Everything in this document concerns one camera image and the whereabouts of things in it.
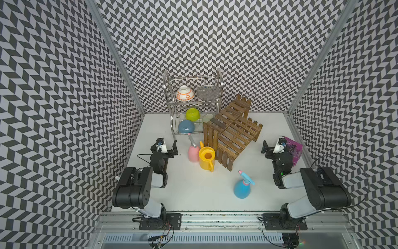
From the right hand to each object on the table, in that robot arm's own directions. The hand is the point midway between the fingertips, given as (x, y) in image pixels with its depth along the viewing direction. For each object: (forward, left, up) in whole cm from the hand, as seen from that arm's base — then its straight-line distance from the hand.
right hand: (272, 143), depth 90 cm
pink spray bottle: (-6, +46, +3) cm, 46 cm away
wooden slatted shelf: (+7, +24, +2) cm, 26 cm away
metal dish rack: (+37, +61, -6) cm, 72 cm away
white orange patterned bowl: (+19, +50, +22) cm, 58 cm away
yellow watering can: (-9, +39, +1) cm, 40 cm away
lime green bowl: (+25, +48, 0) cm, 54 cm away
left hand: (+1, +62, +1) cm, 62 cm away
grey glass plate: (+34, +37, +10) cm, 52 cm away
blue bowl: (+15, +52, -2) cm, 54 cm away
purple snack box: (-1, -16, -5) cm, 16 cm away
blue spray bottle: (-26, +21, 0) cm, 33 cm away
